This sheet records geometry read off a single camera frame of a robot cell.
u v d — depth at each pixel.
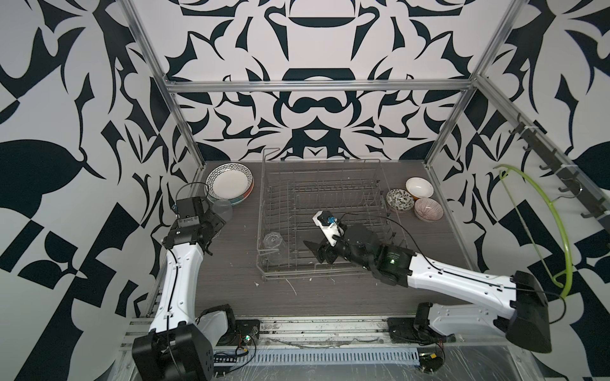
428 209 1.02
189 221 0.59
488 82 0.85
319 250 0.62
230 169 1.11
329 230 0.60
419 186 1.08
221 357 0.73
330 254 0.63
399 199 1.05
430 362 0.73
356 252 0.55
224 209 0.98
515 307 0.41
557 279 0.61
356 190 1.05
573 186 0.56
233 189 1.05
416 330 0.67
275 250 0.68
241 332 0.73
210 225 0.72
